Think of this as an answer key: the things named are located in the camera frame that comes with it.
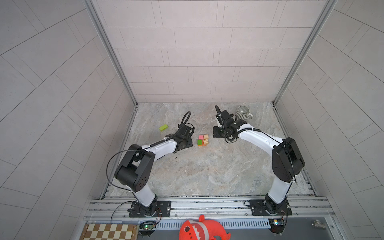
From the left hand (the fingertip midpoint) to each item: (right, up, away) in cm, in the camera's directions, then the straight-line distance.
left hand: (192, 139), depth 94 cm
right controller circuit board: (+40, -35, -26) cm, 59 cm away
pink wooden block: (+5, +2, 0) cm, 5 cm away
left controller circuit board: (-18, -34, -29) cm, 48 cm away
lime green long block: (-21, +7, +7) cm, 23 cm away
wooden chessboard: (-34, -34, -31) cm, 57 cm away
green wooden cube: (+5, -1, -2) cm, 5 cm away
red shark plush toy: (+5, -31, -34) cm, 46 cm away
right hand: (+13, +4, -4) cm, 14 cm away
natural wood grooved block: (+9, +2, 0) cm, 9 cm away
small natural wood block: (+8, -1, -2) cm, 9 cm away
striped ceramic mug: (+36, +17, +11) cm, 41 cm away
